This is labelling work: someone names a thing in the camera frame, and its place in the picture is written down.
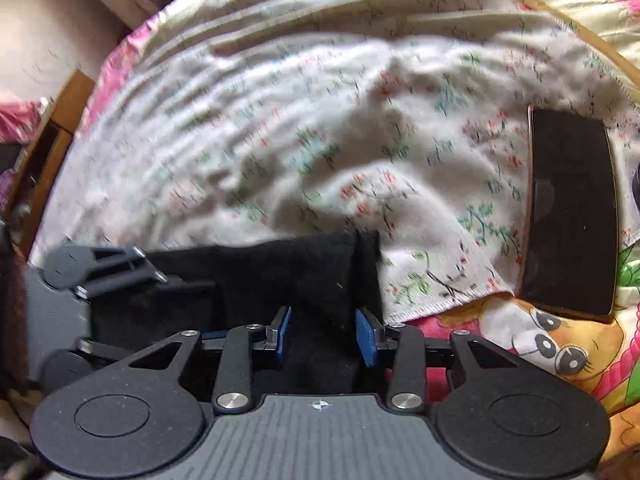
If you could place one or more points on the black pants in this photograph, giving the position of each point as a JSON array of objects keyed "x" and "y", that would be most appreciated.
[{"x": 310, "y": 270}]

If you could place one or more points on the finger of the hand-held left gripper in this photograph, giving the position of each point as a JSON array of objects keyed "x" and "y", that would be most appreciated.
[
  {"x": 125, "y": 280},
  {"x": 100, "y": 350}
]

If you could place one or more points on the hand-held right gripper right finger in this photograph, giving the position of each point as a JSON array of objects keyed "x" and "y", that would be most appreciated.
[{"x": 367, "y": 337}]

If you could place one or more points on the pink cloth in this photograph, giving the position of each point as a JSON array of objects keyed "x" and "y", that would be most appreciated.
[{"x": 20, "y": 120}]

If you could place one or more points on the pink printed blanket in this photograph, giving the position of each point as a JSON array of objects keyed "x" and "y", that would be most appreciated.
[{"x": 575, "y": 350}]

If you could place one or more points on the wooden bedside cabinet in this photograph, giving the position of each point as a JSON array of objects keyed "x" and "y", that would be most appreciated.
[{"x": 55, "y": 135}]

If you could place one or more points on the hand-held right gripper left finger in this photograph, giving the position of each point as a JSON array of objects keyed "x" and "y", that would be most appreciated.
[{"x": 282, "y": 335}]

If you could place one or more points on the white floral bedsheet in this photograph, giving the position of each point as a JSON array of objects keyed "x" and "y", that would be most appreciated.
[{"x": 300, "y": 135}]

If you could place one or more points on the black smartphone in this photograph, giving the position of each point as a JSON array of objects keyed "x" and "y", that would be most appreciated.
[{"x": 570, "y": 210}]

